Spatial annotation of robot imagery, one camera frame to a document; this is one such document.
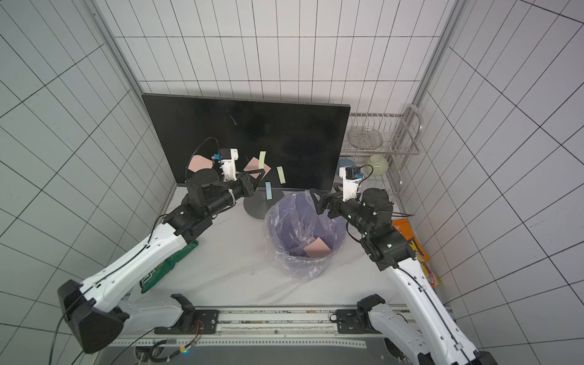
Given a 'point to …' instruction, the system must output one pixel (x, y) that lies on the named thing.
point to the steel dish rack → (398, 131)
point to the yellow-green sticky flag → (281, 175)
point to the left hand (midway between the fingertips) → (263, 177)
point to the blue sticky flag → (268, 190)
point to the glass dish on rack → (365, 138)
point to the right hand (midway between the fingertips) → (313, 189)
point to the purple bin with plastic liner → (303, 243)
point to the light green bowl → (379, 163)
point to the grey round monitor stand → (257, 205)
